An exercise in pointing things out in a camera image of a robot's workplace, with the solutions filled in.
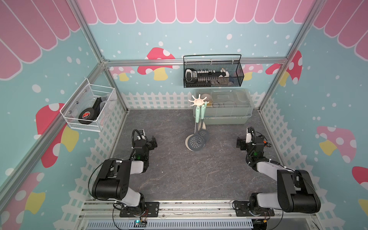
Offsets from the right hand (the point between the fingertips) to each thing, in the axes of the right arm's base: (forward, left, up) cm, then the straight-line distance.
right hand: (245, 136), depth 92 cm
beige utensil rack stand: (+6, +27, +2) cm, 27 cm away
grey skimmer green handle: (-1, +27, +4) cm, 27 cm away
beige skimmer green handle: (-4, +32, +23) cm, 40 cm away
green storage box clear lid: (+22, +9, +6) cm, 25 cm away
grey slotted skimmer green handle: (-6, +33, +4) cm, 33 cm away
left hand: (0, +65, -2) cm, 65 cm away
